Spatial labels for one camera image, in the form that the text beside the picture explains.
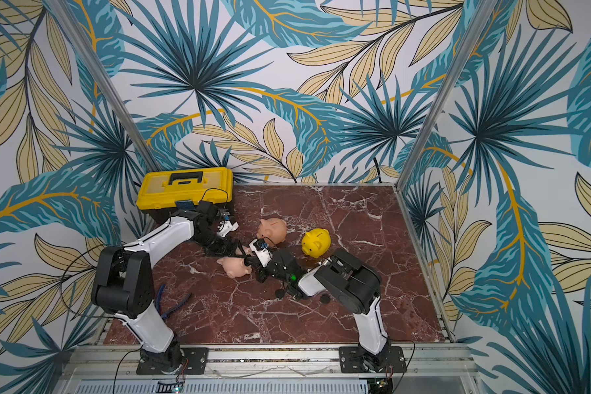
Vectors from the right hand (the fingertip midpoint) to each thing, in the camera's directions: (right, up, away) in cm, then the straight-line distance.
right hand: (248, 258), depth 89 cm
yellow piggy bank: (+24, +6, +1) cm, 25 cm away
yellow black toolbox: (-35, +26, +6) cm, 44 cm away
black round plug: (+11, -13, -1) cm, 17 cm away
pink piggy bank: (-4, -2, -5) cm, 7 cm away
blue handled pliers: (-24, -16, -7) cm, 29 cm away
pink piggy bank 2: (+8, +10, +4) cm, 13 cm away
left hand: (-5, 0, -2) cm, 5 cm away
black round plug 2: (+27, -14, -3) cm, 31 cm away
